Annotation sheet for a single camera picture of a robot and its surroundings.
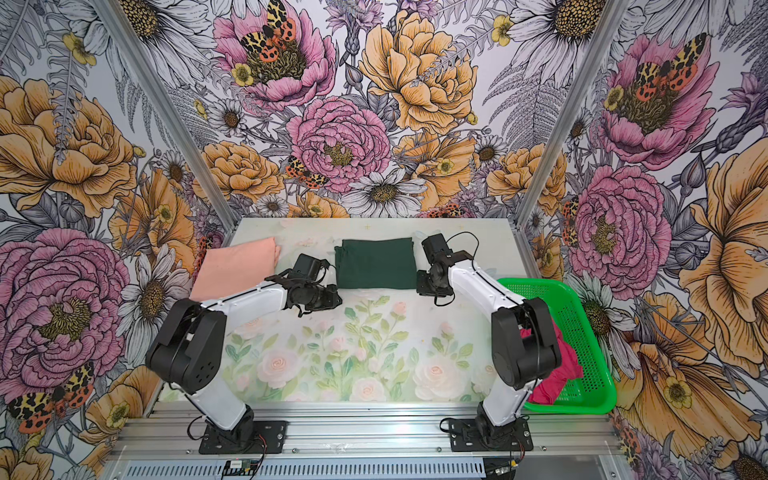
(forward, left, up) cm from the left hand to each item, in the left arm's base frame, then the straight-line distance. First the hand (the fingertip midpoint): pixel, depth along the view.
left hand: (337, 307), depth 93 cm
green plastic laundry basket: (-26, -68, 0) cm, 73 cm away
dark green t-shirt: (+19, -11, -3) cm, 22 cm away
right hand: (+1, -27, +4) cm, 27 cm away
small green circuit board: (-39, +19, -4) cm, 44 cm away
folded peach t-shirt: (+18, +40, -3) cm, 44 cm away
